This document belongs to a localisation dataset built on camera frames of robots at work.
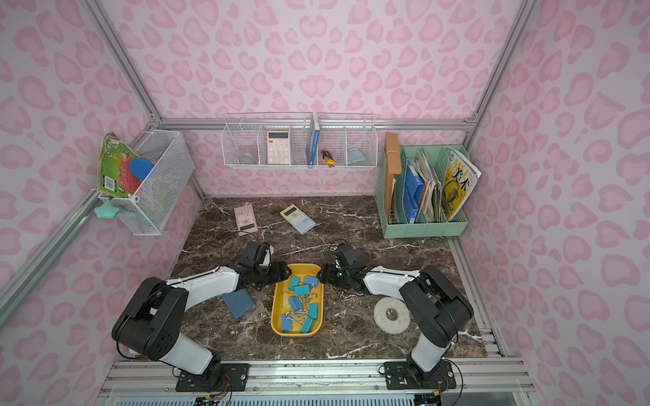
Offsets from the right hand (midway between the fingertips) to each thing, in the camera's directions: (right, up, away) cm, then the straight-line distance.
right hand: (323, 276), depth 91 cm
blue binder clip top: (-12, -14, -9) cm, 20 cm away
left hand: (-15, +1, +3) cm, 15 cm away
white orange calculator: (-17, +47, +2) cm, 50 cm away
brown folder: (+23, +37, -9) cm, 45 cm away
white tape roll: (+23, -12, -6) cm, 27 cm away
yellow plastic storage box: (-6, -13, -10) cm, 18 cm away
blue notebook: (-28, -8, -4) cm, 30 cm away
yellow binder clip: (-12, -7, -5) cm, 15 cm away
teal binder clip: (-10, -3, +1) cm, 11 cm away
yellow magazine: (+53, +35, +7) cm, 64 cm away
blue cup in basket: (+12, +46, +10) cm, 48 cm away
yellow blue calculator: (-12, +20, +19) cm, 30 cm away
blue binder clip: (-9, -8, -6) cm, 13 cm away
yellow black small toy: (+2, +43, +3) cm, 43 cm away
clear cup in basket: (-28, +44, +4) cm, 53 cm away
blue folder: (+34, +30, +5) cm, 46 cm away
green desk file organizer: (+41, +43, +7) cm, 60 cm away
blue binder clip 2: (-4, -2, 0) cm, 5 cm away
